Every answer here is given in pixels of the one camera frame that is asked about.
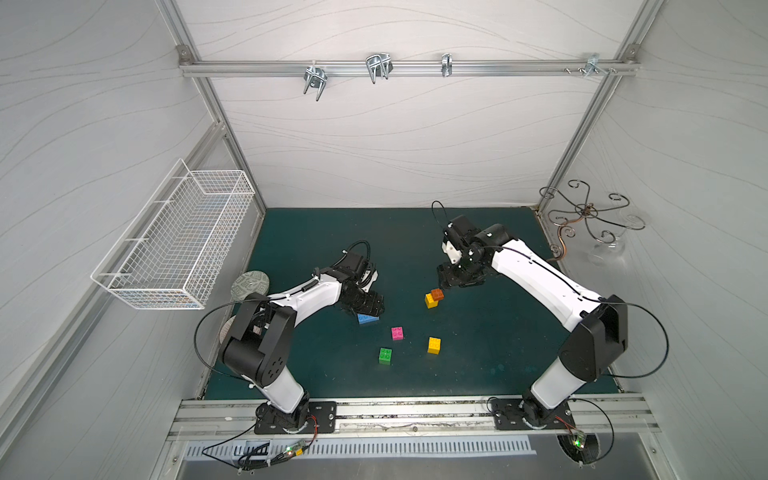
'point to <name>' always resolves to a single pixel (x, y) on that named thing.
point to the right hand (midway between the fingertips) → (450, 281)
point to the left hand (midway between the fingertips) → (375, 309)
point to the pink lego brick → (397, 333)
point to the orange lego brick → (437, 294)
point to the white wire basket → (176, 247)
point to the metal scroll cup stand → (587, 211)
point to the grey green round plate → (253, 281)
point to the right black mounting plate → (508, 416)
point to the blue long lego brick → (366, 318)
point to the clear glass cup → (608, 251)
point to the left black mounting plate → (318, 417)
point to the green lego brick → (385, 356)
